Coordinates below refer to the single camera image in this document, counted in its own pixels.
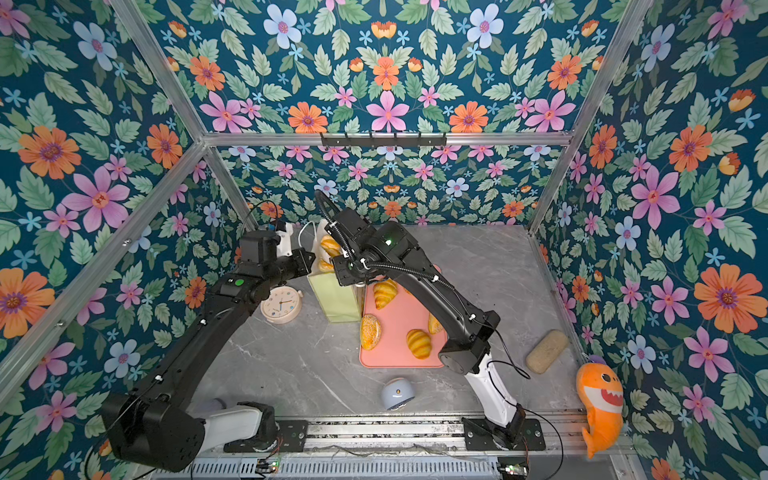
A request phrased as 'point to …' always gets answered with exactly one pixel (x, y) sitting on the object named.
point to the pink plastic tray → (404, 313)
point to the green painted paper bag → (340, 303)
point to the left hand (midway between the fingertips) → (317, 247)
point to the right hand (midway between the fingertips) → (344, 270)
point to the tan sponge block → (546, 351)
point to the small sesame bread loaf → (371, 332)
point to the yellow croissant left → (384, 293)
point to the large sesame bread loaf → (433, 325)
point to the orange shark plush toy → (600, 390)
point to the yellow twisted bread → (332, 248)
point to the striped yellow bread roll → (419, 343)
